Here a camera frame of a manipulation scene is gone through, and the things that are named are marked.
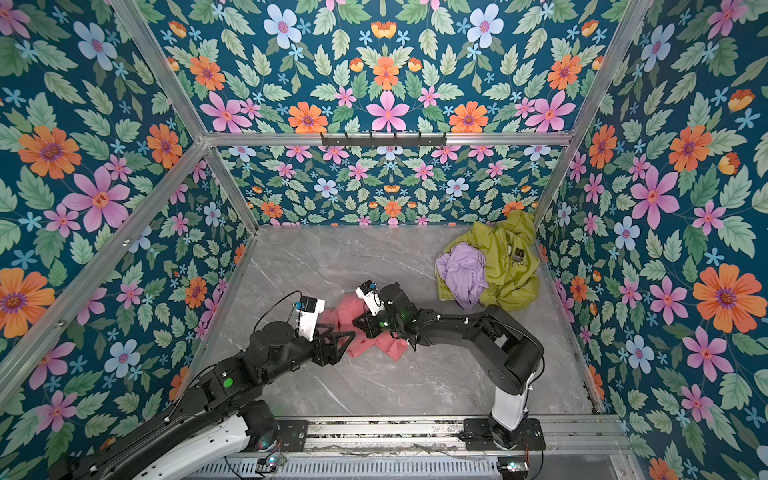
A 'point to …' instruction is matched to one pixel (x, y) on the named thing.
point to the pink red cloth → (347, 309)
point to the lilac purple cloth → (463, 269)
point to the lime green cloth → (512, 262)
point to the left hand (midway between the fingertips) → (348, 329)
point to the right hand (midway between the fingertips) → (354, 318)
